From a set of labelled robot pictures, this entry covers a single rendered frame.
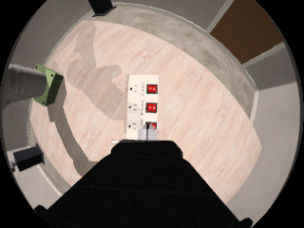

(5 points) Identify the white power strip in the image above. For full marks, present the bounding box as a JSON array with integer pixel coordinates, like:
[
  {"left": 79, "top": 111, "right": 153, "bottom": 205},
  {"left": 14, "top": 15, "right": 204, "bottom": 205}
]
[{"left": 127, "top": 75, "right": 159, "bottom": 140}]

